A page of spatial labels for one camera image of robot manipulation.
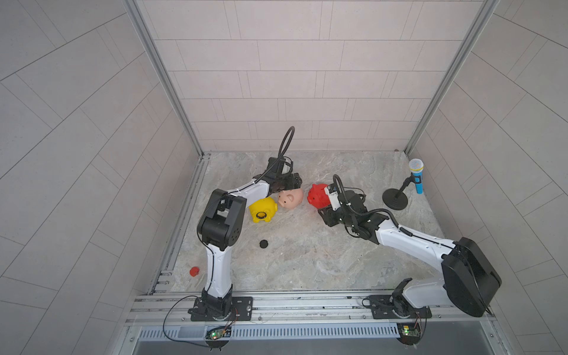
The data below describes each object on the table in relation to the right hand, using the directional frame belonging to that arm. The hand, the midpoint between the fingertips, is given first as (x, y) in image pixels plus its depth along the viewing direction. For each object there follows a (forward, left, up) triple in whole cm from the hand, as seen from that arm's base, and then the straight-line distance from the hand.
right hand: (322, 209), depth 85 cm
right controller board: (-39, -23, -11) cm, 47 cm away
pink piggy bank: (+5, +12, +1) cm, 13 cm away
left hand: (+18, +8, -3) cm, 19 cm away
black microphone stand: (+8, -34, -8) cm, 36 cm away
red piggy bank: (+7, +1, -1) cm, 7 cm away
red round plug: (-18, +48, -6) cm, 51 cm away
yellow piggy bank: (+2, +23, 0) cm, 23 cm away
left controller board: (-38, +35, -4) cm, 52 cm away
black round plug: (-9, +24, -8) cm, 26 cm away
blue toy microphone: (+7, -34, +14) cm, 38 cm away
